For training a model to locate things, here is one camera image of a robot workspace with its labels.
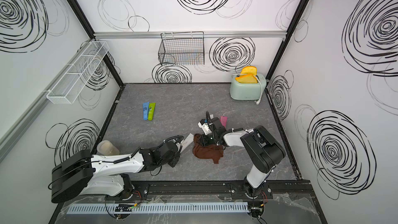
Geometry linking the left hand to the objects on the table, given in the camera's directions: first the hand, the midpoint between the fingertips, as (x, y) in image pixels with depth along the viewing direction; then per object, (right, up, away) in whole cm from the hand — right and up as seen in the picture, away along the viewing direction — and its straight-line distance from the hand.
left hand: (178, 154), depth 85 cm
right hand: (+11, +5, +5) cm, 13 cm away
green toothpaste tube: (-21, +22, +17) cm, 35 cm away
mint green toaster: (+43, +35, +18) cm, 59 cm away
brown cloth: (+18, +1, 0) cm, 18 cm away
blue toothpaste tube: (-25, +23, +17) cm, 38 cm away
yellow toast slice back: (+43, +49, +14) cm, 67 cm away
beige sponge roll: (-37, +5, -6) cm, 37 cm away
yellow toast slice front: (+41, +43, +12) cm, 61 cm away
